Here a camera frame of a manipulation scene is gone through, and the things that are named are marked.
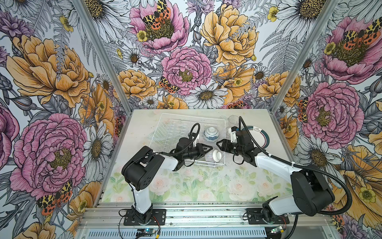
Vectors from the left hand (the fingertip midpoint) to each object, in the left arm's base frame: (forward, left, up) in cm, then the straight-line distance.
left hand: (212, 152), depth 87 cm
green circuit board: (-36, +34, -11) cm, 51 cm away
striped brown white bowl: (-3, -2, +2) cm, 4 cm away
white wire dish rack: (+24, +27, -8) cm, 37 cm away
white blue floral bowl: (+16, -1, -3) cm, 16 cm away
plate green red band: (+15, -35, -7) cm, 39 cm away
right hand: (+2, -4, +1) cm, 5 cm away
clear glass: (+8, -9, +9) cm, 15 cm away
